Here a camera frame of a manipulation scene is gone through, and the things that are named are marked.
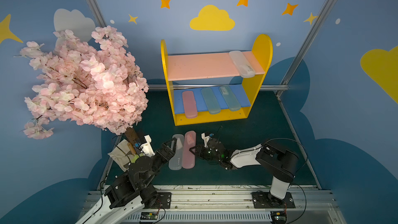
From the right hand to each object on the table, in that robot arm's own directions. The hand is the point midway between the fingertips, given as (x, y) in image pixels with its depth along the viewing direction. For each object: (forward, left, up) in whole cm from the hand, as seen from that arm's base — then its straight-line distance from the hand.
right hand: (190, 149), depth 85 cm
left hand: (-5, +6, +18) cm, 20 cm away
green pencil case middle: (+25, -12, +8) cm, 29 cm away
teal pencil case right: (+28, -24, +7) cm, 38 cm away
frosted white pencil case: (-6, +7, -4) cm, 11 cm away
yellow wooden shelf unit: (+27, -5, +7) cm, 28 cm away
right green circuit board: (-27, -45, -10) cm, 53 cm away
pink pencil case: (-4, +1, -3) cm, 5 cm away
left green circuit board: (-31, +17, -8) cm, 36 cm away
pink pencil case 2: (+23, +2, +9) cm, 24 cm away
